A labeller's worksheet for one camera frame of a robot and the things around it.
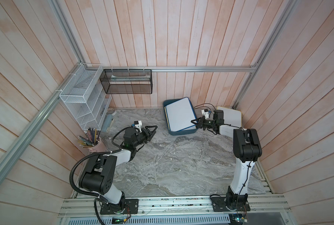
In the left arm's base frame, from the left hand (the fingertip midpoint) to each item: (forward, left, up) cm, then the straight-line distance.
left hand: (157, 129), depth 86 cm
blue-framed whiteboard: (+21, -16, -9) cm, 28 cm away
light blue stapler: (+14, +39, -11) cm, 43 cm away
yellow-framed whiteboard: (+27, -61, -17) cm, 69 cm away
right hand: (+13, -24, -6) cm, 27 cm away
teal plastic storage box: (+37, -7, -11) cm, 39 cm away
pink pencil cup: (-8, +36, -8) cm, 38 cm away
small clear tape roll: (+31, +41, -16) cm, 54 cm away
